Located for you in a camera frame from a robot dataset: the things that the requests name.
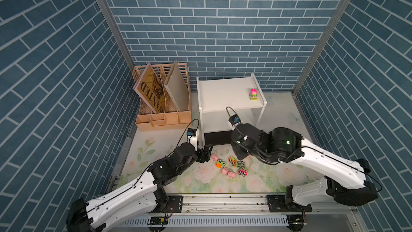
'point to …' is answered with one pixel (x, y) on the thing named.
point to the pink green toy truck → (243, 172)
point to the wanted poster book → (149, 86)
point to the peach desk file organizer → (172, 118)
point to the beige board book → (176, 86)
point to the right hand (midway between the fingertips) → (235, 142)
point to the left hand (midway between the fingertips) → (211, 146)
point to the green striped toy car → (232, 160)
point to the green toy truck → (240, 164)
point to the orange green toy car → (220, 164)
